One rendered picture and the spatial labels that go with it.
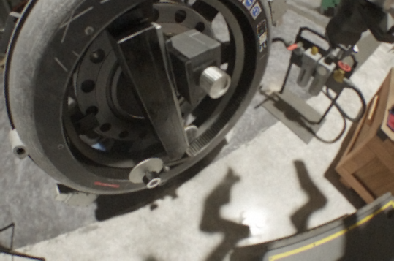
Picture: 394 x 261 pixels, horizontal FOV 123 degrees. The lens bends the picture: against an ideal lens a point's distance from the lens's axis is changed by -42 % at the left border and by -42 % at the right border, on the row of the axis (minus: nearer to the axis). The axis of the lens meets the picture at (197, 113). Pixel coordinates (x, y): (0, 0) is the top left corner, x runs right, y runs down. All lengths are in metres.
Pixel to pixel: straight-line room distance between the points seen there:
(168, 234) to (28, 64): 0.88
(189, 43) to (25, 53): 0.25
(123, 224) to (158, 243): 0.21
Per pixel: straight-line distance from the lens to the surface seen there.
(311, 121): 1.32
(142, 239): 1.00
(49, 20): 0.26
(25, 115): 0.33
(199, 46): 0.29
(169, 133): 0.44
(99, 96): 0.47
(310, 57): 1.03
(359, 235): 0.84
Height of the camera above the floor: 0.94
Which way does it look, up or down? 52 degrees down
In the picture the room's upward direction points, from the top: 6 degrees counter-clockwise
